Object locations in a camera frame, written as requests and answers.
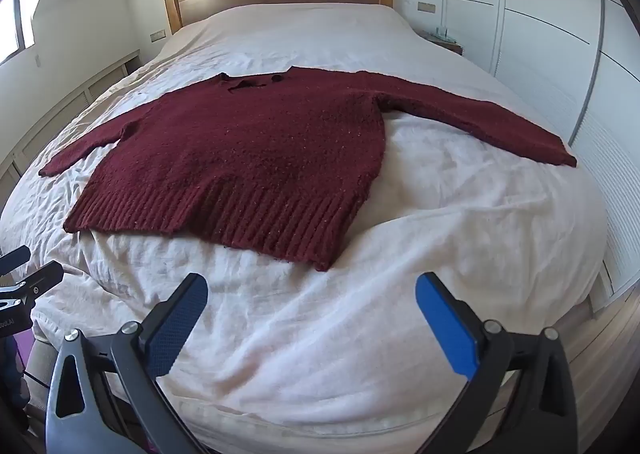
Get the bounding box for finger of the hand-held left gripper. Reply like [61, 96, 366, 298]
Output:
[0, 261, 65, 309]
[0, 246, 31, 275]

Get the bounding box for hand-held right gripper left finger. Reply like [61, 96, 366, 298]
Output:
[45, 273, 209, 454]

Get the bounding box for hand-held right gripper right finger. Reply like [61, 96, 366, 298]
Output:
[415, 272, 581, 454]

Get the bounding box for dark red knitted sweater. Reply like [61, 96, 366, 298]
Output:
[39, 66, 579, 273]

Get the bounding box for bed with white duvet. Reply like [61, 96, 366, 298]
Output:
[0, 2, 617, 454]

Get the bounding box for low white cabinet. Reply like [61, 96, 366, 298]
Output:
[0, 49, 142, 197]

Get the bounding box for window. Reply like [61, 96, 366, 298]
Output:
[0, 0, 37, 65]

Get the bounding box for wooden nightstand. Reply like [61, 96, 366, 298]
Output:
[417, 30, 464, 56]

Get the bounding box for white wardrobe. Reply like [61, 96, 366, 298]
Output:
[442, 0, 640, 307]

